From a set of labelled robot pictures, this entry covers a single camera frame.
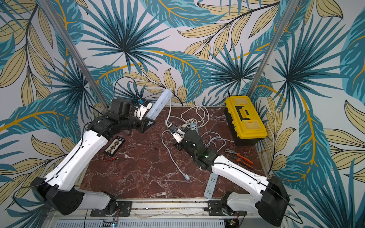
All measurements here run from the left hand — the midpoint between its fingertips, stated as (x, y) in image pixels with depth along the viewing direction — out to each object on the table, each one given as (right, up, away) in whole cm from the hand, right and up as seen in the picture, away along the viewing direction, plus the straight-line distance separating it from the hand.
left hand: (151, 123), depth 71 cm
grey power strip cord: (+18, -31, +11) cm, 38 cm away
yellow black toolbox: (+55, -3, +16) cm, 57 cm away
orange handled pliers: (+51, -22, +19) cm, 58 cm away
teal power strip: (+24, -3, +31) cm, 39 cm away
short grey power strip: (+31, -35, +9) cm, 48 cm away
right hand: (+12, -4, +3) cm, 13 cm away
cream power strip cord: (+21, +2, +33) cm, 39 cm away
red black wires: (-28, -23, +19) cm, 41 cm away
